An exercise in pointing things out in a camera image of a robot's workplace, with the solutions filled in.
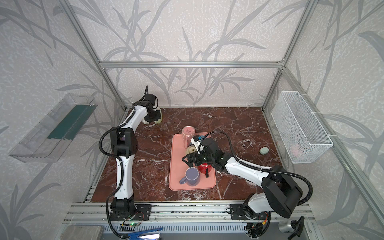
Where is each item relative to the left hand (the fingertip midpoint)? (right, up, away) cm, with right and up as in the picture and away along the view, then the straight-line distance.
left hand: (158, 113), depth 105 cm
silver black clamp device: (+68, -50, -43) cm, 94 cm away
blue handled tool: (+7, -57, -37) cm, 69 cm away
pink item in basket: (+78, -20, -32) cm, 86 cm away
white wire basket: (+73, -12, -43) cm, 86 cm away
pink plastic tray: (+17, -34, -15) cm, 41 cm away
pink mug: (+22, -13, -13) cm, 29 cm away
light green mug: (+1, -6, -1) cm, 6 cm away
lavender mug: (+26, -35, -28) cm, 52 cm away
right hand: (+24, -23, -23) cm, 40 cm away
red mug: (+31, -32, -20) cm, 49 cm away
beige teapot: (+24, -23, -18) cm, 37 cm away
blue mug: (+30, -14, -31) cm, 45 cm away
